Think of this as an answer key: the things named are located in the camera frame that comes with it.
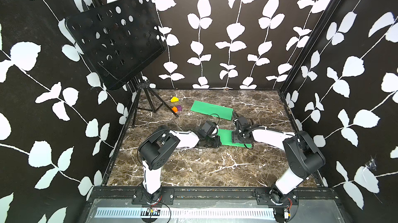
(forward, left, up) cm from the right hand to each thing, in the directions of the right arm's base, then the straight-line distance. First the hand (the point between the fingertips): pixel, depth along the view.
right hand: (235, 136), depth 95 cm
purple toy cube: (+22, +38, +2) cm, 44 cm away
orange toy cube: (+20, +41, +2) cm, 45 cm away
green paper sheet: (-1, +6, +1) cm, 6 cm away
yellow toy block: (+30, +43, +1) cm, 52 cm away
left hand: (-5, +9, +1) cm, 10 cm away
